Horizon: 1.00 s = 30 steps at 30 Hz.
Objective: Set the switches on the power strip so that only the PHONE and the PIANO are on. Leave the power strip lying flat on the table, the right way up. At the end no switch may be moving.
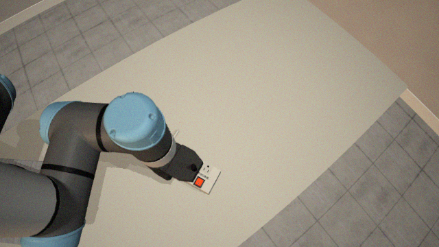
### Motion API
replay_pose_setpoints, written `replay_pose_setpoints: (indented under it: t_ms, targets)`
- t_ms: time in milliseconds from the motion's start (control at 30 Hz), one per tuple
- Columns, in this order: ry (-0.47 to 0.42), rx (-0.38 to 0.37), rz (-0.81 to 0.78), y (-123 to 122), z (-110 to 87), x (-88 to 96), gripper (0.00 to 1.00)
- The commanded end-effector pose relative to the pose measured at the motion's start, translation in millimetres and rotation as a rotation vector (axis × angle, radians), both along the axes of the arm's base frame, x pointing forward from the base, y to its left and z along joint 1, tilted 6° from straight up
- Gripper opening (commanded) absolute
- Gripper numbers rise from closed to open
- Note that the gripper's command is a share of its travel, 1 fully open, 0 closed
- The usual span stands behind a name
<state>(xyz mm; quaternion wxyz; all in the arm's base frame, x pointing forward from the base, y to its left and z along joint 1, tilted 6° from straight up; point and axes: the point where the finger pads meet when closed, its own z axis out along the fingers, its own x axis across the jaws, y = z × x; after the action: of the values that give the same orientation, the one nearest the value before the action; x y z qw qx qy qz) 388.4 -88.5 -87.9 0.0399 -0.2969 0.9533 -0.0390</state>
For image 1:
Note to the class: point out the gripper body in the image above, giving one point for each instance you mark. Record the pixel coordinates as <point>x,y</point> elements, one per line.
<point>177,163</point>

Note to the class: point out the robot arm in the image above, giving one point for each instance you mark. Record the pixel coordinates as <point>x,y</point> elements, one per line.
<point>49,210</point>

